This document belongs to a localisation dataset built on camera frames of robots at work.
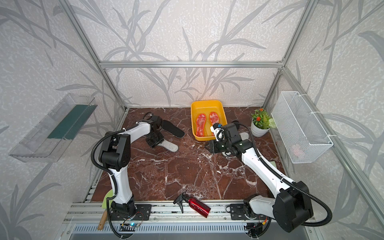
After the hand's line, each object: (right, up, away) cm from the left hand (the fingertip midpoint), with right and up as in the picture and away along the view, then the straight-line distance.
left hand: (161, 142), depth 100 cm
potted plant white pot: (+66, +13, -6) cm, 67 cm away
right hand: (+30, +2, -20) cm, 36 cm away
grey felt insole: (+6, -2, -1) cm, 6 cm away
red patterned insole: (+27, +16, +12) cm, 34 cm away
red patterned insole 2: (+37, +17, +12) cm, 43 cm away
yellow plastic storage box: (+31, +26, +19) cm, 45 cm away
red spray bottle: (+26, -27, -27) cm, 46 cm away
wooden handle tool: (-19, -32, -29) cm, 47 cm away
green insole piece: (-22, -25, -20) cm, 39 cm away
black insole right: (+53, +14, +11) cm, 56 cm away
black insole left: (+3, +10, +10) cm, 15 cm away
